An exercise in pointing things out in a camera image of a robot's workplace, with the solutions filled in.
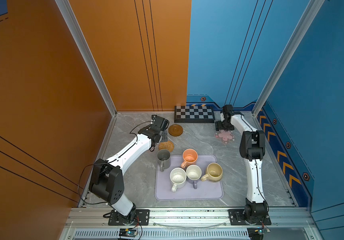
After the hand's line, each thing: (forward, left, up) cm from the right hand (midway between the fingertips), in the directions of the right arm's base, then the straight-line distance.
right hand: (221, 127), depth 111 cm
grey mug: (-27, +41, +3) cm, 49 cm away
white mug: (-37, +33, +1) cm, 50 cm away
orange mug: (-25, +25, +2) cm, 35 cm away
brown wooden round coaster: (-3, +34, +1) cm, 34 cm away
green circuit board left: (-64, +56, -1) cm, 85 cm away
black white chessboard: (+11, +20, +3) cm, 23 cm away
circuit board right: (-64, -4, -1) cm, 64 cm away
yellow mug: (-35, +11, +1) cm, 37 cm away
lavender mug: (-36, +23, +1) cm, 43 cm away
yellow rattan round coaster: (-16, +39, +1) cm, 42 cm away
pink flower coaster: (-9, -1, 0) cm, 9 cm away
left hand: (-17, +45, +16) cm, 51 cm away
